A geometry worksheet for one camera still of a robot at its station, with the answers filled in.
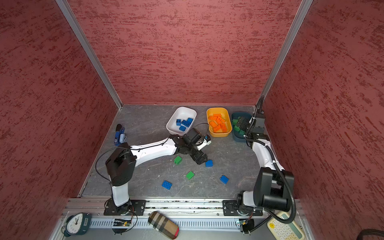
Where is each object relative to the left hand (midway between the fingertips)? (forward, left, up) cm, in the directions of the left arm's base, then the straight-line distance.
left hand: (200, 156), depth 85 cm
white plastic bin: (+38, +14, -5) cm, 40 cm away
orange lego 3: (+32, -15, -5) cm, 36 cm away
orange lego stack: (+26, -17, -6) cm, 32 cm away
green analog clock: (-33, +56, -3) cm, 65 cm away
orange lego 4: (+25, -12, -6) cm, 28 cm away
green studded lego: (+22, -29, -6) cm, 37 cm away
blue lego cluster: (+25, +13, -7) cm, 29 cm away
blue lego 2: (-14, +19, -6) cm, 24 cm away
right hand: (+17, -26, +10) cm, 32 cm away
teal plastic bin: (+15, -24, 0) cm, 28 cm away
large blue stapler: (+20, +57, -4) cm, 60 cm away
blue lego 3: (-11, -14, -7) cm, 19 cm away
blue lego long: (+28, +10, -5) cm, 30 cm away
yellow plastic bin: (+38, -19, -3) cm, 43 cm away
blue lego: (+30, +8, -4) cm, 32 cm away
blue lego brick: (+29, +16, -4) cm, 33 cm away
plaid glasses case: (-33, +17, -3) cm, 37 cm away
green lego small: (+28, -25, -2) cm, 38 cm away
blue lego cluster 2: (-2, -5, -4) cm, 7 cm away
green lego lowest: (-9, +6, -7) cm, 13 cm away
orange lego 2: (+28, -9, -5) cm, 30 cm away
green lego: (+24, -26, -4) cm, 35 cm away
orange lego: (+35, -13, -4) cm, 37 cm away
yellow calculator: (-34, -36, -4) cm, 50 cm away
